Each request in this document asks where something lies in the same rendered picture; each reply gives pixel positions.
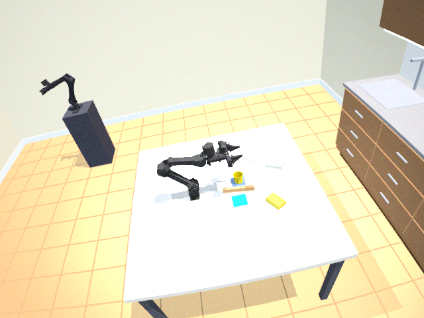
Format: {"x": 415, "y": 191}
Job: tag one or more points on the yellow cup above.
{"x": 238, "y": 176}

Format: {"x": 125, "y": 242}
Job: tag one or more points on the yellow rectangular block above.
{"x": 275, "y": 200}

